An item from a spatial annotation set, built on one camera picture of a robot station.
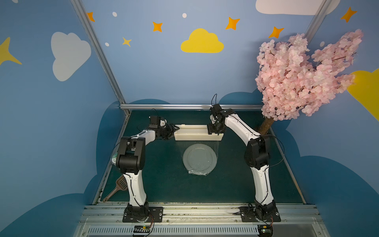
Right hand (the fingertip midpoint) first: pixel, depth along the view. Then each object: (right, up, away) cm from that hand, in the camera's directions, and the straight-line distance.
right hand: (214, 130), depth 98 cm
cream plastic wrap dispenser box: (-13, -1, 0) cm, 13 cm away
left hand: (-25, +1, +2) cm, 25 cm away
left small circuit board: (-41, -49, -25) cm, 69 cm away
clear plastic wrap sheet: (-21, -10, +4) cm, 24 cm away
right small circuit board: (+22, -50, -25) cm, 60 cm away
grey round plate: (-11, -19, -3) cm, 22 cm away
